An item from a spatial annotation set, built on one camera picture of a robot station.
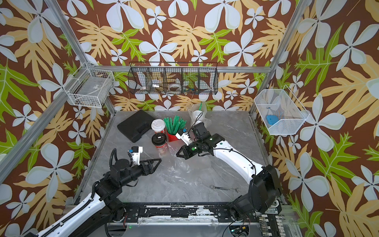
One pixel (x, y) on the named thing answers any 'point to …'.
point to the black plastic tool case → (136, 125)
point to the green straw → (200, 106)
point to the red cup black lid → (159, 140)
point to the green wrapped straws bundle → (178, 125)
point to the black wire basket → (173, 78)
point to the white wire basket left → (89, 87)
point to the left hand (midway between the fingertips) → (158, 158)
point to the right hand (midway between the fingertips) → (176, 154)
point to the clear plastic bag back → (191, 171)
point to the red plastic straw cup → (171, 138)
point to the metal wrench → (237, 189)
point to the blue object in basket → (272, 119)
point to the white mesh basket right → (281, 112)
